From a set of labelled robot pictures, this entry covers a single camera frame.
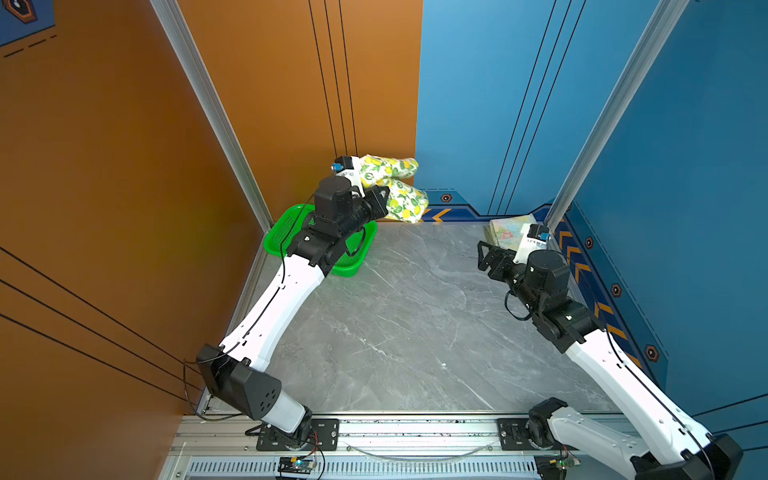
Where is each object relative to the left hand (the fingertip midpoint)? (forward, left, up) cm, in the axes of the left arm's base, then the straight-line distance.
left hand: (388, 183), depth 69 cm
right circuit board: (-49, -40, -45) cm, 78 cm away
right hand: (-8, -24, -12) cm, 28 cm away
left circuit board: (-50, +21, -45) cm, 70 cm away
